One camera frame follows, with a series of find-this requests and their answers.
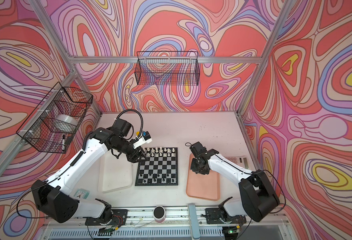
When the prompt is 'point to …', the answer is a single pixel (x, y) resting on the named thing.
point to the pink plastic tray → (206, 186)
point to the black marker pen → (63, 145)
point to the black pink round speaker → (159, 214)
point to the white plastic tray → (114, 174)
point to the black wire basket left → (53, 122)
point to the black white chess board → (161, 168)
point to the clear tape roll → (67, 119)
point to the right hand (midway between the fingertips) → (197, 172)
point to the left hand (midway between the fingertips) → (145, 154)
